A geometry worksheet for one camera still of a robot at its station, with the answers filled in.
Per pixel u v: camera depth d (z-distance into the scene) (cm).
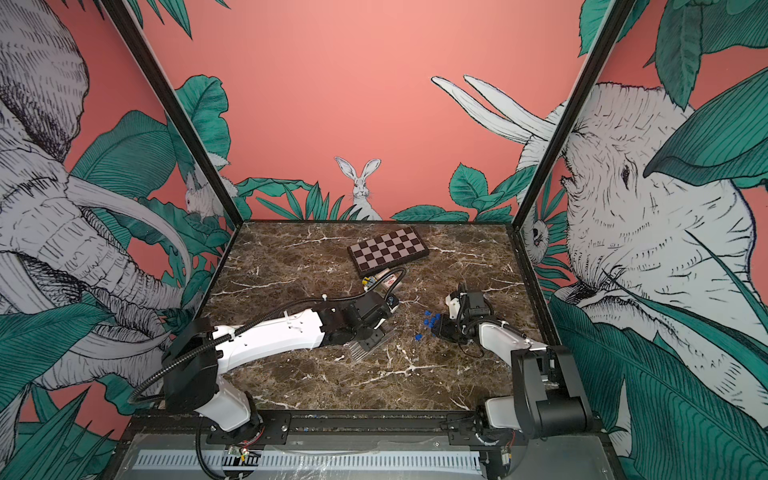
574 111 86
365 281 102
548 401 43
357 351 88
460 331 69
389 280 101
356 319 62
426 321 93
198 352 41
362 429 75
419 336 90
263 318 94
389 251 108
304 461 70
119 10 69
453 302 86
